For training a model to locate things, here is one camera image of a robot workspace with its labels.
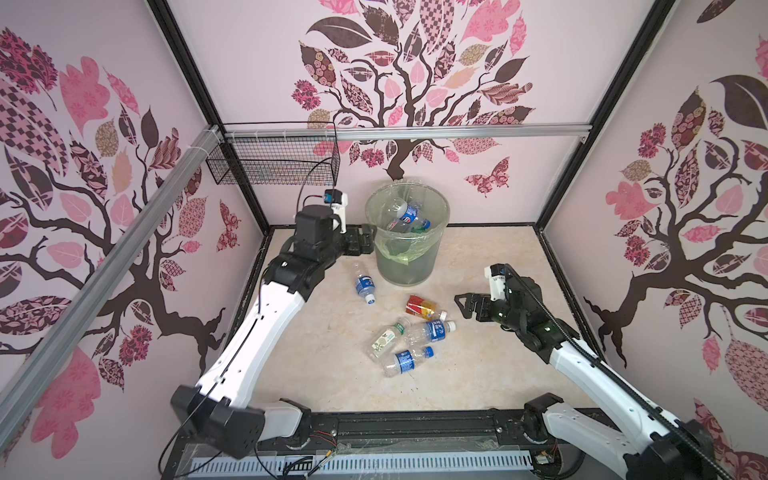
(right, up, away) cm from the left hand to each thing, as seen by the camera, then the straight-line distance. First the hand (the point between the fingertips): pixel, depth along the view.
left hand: (361, 232), depth 72 cm
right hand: (+29, -17, +8) cm, 34 cm away
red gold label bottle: (+18, -23, +20) cm, 35 cm away
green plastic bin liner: (+12, -2, +8) cm, 15 cm away
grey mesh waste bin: (+17, -11, +25) cm, 32 cm away
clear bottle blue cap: (+13, +7, +18) cm, 23 cm away
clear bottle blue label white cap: (+17, -30, +17) cm, 38 cm away
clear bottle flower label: (+6, -30, +12) cm, 33 cm away
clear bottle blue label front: (+11, -36, +9) cm, 38 cm away
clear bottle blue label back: (-1, -16, +25) cm, 30 cm away
